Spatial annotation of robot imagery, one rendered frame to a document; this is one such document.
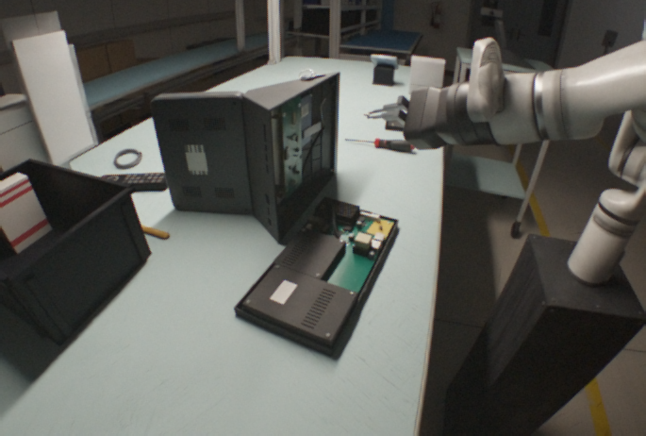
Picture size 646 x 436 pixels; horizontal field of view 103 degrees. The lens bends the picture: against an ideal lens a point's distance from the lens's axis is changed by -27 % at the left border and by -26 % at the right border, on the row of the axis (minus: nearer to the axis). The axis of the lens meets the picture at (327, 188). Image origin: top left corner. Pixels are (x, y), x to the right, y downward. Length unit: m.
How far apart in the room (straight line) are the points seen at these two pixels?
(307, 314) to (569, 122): 0.33
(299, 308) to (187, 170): 0.30
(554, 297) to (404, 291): 0.40
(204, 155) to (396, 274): 0.34
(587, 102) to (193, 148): 0.51
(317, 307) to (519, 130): 0.29
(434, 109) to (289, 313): 0.29
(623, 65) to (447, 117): 0.18
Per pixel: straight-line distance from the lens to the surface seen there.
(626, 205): 0.75
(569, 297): 0.80
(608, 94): 0.33
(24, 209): 0.68
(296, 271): 0.44
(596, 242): 0.79
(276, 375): 0.38
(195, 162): 0.55
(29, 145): 0.75
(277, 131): 0.48
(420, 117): 0.41
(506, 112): 0.35
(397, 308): 0.44
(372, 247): 0.48
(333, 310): 0.39
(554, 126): 0.35
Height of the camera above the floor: 1.34
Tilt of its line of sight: 32 degrees down
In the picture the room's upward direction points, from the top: 1 degrees clockwise
